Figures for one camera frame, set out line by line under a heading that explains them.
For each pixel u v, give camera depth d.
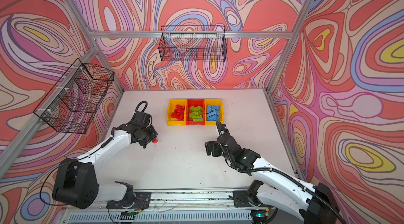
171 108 1.06
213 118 0.99
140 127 0.68
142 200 0.72
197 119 1.01
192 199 0.75
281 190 0.46
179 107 1.06
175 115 1.02
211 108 1.05
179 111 1.01
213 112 1.00
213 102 1.04
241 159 0.56
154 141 0.83
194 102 1.08
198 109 1.05
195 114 1.01
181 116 1.01
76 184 0.41
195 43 0.96
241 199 0.73
